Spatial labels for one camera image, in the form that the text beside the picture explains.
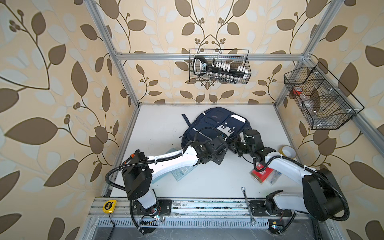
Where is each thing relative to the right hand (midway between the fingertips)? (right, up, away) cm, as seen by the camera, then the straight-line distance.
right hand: (225, 143), depth 86 cm
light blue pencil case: (-37, -20, -2) cm, 42 cm away
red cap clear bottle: (+38, +30, -5) cm, 49 cm away
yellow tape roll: (+35, -6, +5) cm, 36 cm away
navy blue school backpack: (-6, +12, +16) cm, 20 cm away
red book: (+21, -19, 0) cm, 29 cm away
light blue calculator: (-26, -18, -2) cm, 31 cm away
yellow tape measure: (-61, -30, -12) cm, 69 cm away
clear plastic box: (+27, -19, -3) cm, 33 cm away
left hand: (-5, -4, -7) cm, 9 cm away
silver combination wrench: (+10, -35, -15) cm, 39 cm away
